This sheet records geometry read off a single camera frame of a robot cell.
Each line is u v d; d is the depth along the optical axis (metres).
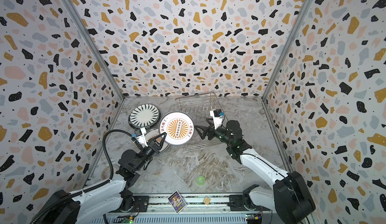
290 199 0.41
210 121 0.80
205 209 0.73
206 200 0.75
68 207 0.41
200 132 0.71
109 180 0.55
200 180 0.82
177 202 0.73
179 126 0.76
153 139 0.71
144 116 1.08
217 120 0.68
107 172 0.84
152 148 0.68
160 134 0.73
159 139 0.73
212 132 0.69
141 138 0.69
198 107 1.07
